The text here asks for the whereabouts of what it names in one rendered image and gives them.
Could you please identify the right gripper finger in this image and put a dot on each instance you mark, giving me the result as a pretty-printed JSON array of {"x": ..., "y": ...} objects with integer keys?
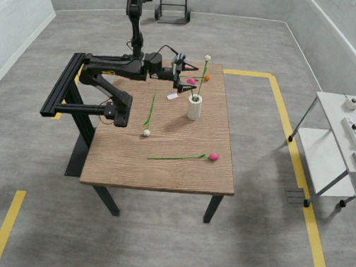
[
  {"x": 189, "y": 64},
  {"x": 183, "y": 84}
]

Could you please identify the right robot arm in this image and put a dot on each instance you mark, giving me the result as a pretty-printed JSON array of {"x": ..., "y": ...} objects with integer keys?
[{"x": 91, "y": 73}]

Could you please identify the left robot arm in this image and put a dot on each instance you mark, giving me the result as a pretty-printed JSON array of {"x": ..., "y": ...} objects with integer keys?
[{"x": 135, "y": 13}]

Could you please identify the white flower with green stem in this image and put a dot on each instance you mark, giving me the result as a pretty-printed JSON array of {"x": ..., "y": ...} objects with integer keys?
[{"x": 207, "y": 58}]

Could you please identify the white cylindrical vase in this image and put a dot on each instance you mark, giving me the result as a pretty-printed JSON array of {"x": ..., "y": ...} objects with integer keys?
[{"x": 194, "y": 107}]

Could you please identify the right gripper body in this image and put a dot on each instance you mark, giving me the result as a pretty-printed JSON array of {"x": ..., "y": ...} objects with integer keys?
[{"x": 172, "y": 74}]

